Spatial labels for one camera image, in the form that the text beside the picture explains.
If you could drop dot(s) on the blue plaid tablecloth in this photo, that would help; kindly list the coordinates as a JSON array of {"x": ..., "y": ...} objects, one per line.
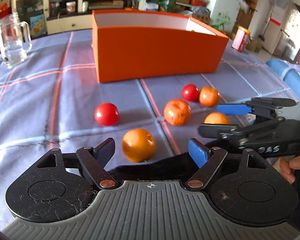
[{"x": 52, "y": 92}]

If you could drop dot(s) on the orange cardboard box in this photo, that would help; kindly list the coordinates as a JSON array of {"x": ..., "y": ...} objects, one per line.
[{"x": 152, "y": 55}]

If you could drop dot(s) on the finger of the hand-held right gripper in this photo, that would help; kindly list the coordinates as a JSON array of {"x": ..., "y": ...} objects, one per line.
[
  {"x": 215, "y": 130},
  {"x": 231, "y": 109}
]

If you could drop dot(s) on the white television cabinet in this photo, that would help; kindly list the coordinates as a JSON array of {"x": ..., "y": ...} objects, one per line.
[{"x": 107, "y": 5}]

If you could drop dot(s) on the white mini fridge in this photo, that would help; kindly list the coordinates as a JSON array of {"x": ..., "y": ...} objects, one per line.
[{"x": 225, "y": 5}]

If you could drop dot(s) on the tall white refrigerator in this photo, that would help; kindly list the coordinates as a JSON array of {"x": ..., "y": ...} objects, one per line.
[{"x": 281, "y": 27}]

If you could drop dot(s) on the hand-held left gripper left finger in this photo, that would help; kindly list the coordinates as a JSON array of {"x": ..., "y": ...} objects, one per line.
[{"x": 107, "y": 148}]

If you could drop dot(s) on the large blemished tangerine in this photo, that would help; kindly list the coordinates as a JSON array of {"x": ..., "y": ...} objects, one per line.
[{"x": 177, "y": 112}]

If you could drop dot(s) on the white glass door cabinet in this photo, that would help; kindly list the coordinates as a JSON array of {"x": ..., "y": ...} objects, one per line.
[{"x": 30, "y": 10}]

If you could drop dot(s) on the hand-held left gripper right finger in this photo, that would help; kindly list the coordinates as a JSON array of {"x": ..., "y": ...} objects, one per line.
[{"x": 198, "y": 153}]

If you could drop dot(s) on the blue sofa cover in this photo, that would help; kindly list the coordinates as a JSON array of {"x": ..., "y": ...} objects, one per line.
[{"x": 288, "y": 76}]

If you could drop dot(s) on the smooth tangerine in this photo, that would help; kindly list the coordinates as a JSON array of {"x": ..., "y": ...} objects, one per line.
[{"x": 217, "y": 118}]

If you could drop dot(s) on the small red tomato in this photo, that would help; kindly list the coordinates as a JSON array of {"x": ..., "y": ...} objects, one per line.
[{"x": 189, "y": 92}]

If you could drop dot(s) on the red can with yellow lid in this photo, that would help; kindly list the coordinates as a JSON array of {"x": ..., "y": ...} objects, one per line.
[{"x": 241, "y": 40}]

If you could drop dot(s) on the large orange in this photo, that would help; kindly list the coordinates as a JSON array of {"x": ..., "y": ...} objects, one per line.
[{"x": 138, "y": 145}]

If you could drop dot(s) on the large red tomato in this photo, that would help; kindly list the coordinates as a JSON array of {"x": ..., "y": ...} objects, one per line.
[{"x": 106, "y": 114}]

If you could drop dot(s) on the small tangerine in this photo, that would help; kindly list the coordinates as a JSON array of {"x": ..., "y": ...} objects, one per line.
[{"x": 208, "y": 96}]

